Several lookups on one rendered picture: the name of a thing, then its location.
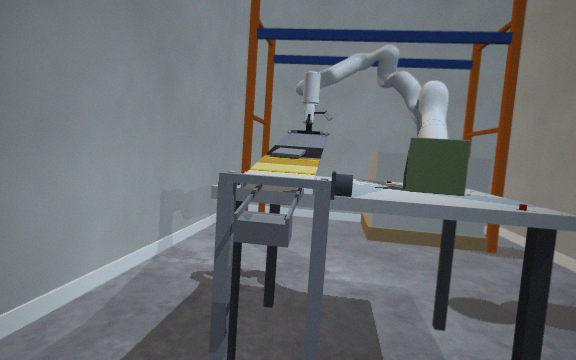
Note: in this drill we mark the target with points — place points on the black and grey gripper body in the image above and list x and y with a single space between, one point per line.
309 109

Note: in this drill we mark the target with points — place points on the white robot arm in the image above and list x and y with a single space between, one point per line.
433 96

